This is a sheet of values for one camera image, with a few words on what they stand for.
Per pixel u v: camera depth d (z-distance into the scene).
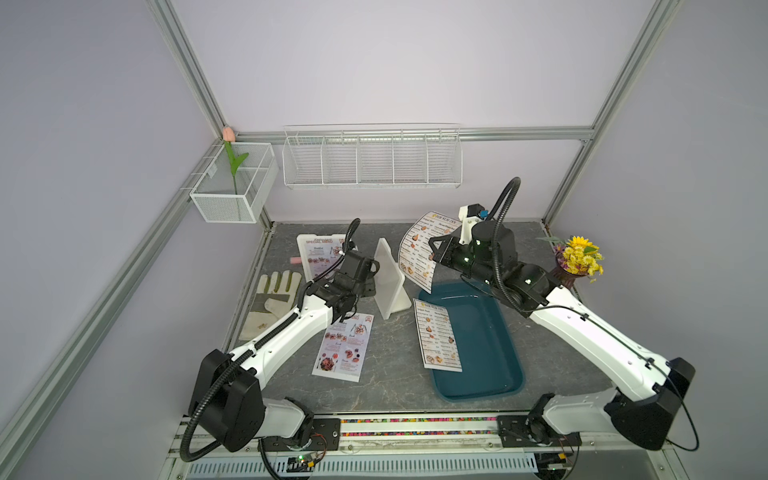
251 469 0.77
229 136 0.89
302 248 0.91
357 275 0.63
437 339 0.85
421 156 1.02
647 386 0.39
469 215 0.62
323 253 0.89
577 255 0.79
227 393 0.41
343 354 0.87
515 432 0.74
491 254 0.49
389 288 0.87
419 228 0.75
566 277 0.83
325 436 0.73
